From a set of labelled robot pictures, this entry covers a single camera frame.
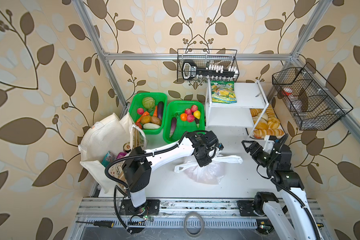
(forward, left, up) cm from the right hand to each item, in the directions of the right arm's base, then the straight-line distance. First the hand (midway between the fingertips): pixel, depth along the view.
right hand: (246, 147), depth 76 cm
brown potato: (+30, +52, -11) cm, 61 cm away
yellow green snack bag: (+23, +11, +17) cm, 31 cm away
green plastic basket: (+41, +59, -14) cm, 73 cm away
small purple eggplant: (+27, +39, -16) cm, 50 cm away
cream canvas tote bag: (+9, +72, +2) cm, 73 cm away
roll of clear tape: (-26, +30, -18) cm, 44 cm away
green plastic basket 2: (+40, +38, -12) cm, 57 cm away
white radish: (+27, +55, -15) cm, 63 cm away
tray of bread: (+26, -28, -16) cm, 41 cm away
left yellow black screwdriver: (-28, +72, -17) cm, 79 cm away
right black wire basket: (+14, -33, +16) cm, 39 cm away
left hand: (-3, +20, -7) cm, 21 cm away
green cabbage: (+46, +58, -10) cm, 75 cm away
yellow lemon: (+33, +22, -11) cm, 42 cm away
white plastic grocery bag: (-10, +18, -9) cm, 22 cm away
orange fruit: (+34, +32, -14) cm, 48 cm away
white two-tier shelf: (+23, -4, +14) cm, 28 cm away
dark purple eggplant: (+41, +49, -14) cm, 66 cm away
